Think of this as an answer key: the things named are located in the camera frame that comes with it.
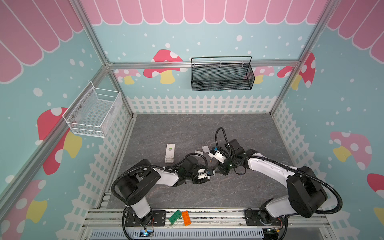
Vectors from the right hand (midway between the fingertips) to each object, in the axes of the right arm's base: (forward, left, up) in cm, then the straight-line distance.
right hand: (213, 169), depth 84 cm
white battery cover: (+14, +8, -6) cm, 17 cm away
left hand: (-1, +4, -7) cm, 8 cm away
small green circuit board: (-29, +34, -9) cm, 46 cm away
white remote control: (+12, +27, -6) cm, 30 cm away
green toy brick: (-23, +20, -6) cm, 31 cm away
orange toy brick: (-23, +15, -6) cm, 28 cm away
